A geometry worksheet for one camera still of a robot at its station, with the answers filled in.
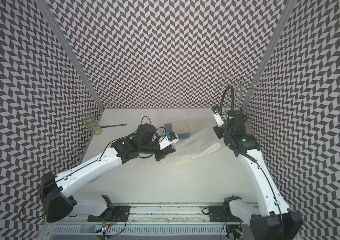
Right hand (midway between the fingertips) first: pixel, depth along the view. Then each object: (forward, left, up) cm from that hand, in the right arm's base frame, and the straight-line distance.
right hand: (223, 123), depth 74 cm
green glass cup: (+16, +82, -20) cm, 86 cm away
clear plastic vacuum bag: (-7, +13, -4) cm, 15 cm away
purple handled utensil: (+10, +63, -13) cm, 66 cm away
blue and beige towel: (+14, +21, -23) cm, 34 cm away
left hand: (-12, +26, -6) cm, 29 cm away
